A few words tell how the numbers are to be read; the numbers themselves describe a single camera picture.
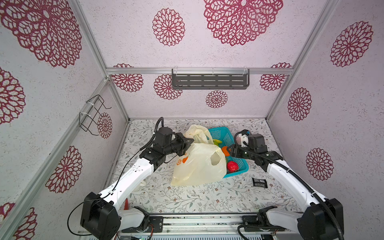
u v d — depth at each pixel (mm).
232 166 879
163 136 558
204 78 942
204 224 750
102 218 389
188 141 734
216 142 1030
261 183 856
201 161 715
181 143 666
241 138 745
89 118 757
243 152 727
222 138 1058
